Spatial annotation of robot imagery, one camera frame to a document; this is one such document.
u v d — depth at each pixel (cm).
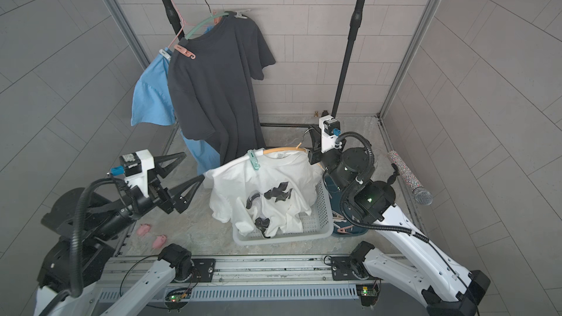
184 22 64
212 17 64
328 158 53
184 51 57
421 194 62
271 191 64
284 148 57
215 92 74
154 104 68
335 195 83
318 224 80
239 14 71
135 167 37
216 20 65
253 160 50
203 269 71
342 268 71
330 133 48
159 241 75
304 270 73
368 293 68
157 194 42
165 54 63
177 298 63
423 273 40
